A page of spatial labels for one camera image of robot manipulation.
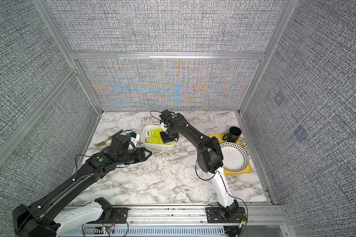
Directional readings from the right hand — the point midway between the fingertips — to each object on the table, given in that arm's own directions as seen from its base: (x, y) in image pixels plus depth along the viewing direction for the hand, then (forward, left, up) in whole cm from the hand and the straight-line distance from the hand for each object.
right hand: (165, 137), depth 92 cm
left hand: (-16, +5, +10) cm, 20 cm away
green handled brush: (+2, +44, -10) cm, 45 cm away
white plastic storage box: (+11, +14, -6) cm, 19 cm away
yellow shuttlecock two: (+4, +8, -7) cm, 11 cm away
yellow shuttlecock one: (+8, +8, -8) cm, 14 cm away
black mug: (+3, -44, -3) cm, 44 cm away
